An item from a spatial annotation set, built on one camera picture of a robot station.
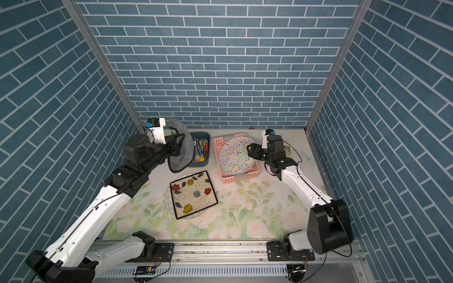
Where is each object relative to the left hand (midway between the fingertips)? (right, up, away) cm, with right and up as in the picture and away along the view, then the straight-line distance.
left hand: (189, 135), depth 66 cm
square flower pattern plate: (-5, -30, +24) cm, 38 cm away
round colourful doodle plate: (+17, -12, +36) cm, 41 cm away
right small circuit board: (+42, -55, +4) cm, 69 cm away
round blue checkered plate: (-16, -32, +22) cm, 41 cm away
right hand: (+26, -6, +19) cm, 32 cm away
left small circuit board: (-20, -56, +6) cm, 60 cm away
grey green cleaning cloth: (-2, -9, -1) cm, 10 cm away
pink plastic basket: (+26, -20, +27) cm, 42 cm away
